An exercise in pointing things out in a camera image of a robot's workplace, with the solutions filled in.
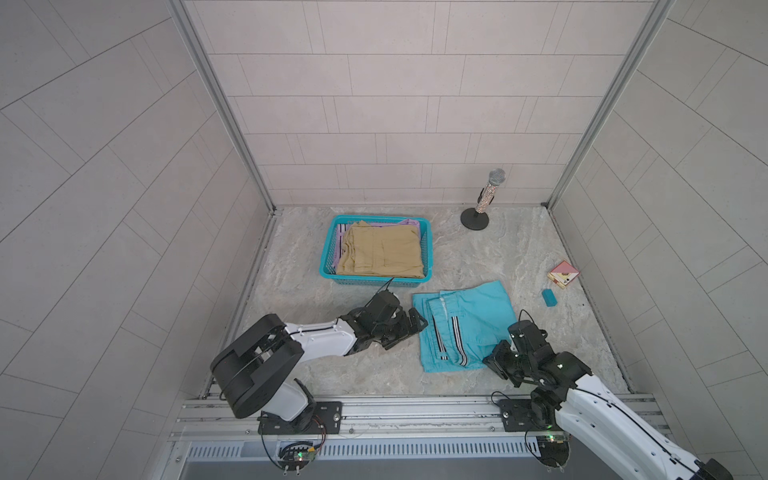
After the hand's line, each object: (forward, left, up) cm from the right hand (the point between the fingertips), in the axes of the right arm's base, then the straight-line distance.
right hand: (480, 362), depth 81 cm
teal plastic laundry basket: (+27, +42, +10) cm, 51 cm away
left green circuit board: (-18, +46, +4) cm, 49 cm away
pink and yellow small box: (+25, -33, +1) cm, 41 cm away
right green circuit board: (-20, -12, -1) cm, 23 cm away
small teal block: (+17, -25, +1) cm, 30 cm away
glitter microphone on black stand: (+50, -9, +4) cm, 51 cm away
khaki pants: (+32, +23, +11) cm, 41 cm away
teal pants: (+9, +5, +4) cm, 10 cm away
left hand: (+8, +15, +3) cm, 17 cm away
